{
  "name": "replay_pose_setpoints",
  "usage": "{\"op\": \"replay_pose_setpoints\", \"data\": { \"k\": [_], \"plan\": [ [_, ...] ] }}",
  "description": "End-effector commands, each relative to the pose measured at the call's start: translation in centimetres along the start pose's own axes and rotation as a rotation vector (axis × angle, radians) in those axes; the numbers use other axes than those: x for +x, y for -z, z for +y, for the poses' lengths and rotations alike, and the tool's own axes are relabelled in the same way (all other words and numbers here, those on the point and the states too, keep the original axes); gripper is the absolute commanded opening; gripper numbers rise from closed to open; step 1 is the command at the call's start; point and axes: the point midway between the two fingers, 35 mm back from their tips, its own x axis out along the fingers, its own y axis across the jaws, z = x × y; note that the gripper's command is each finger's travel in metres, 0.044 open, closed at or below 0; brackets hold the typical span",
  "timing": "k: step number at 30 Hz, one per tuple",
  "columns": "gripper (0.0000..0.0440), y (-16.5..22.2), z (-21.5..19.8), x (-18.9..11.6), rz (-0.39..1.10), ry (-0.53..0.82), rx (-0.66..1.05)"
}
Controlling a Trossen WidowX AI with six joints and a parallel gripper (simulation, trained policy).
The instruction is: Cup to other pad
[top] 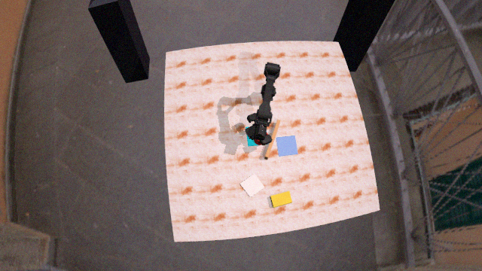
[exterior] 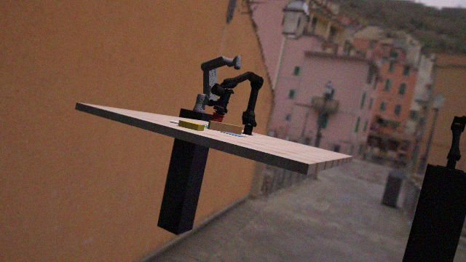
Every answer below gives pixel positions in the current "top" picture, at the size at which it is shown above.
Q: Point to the yellow rectangular block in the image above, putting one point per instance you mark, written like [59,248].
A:
[281,199]

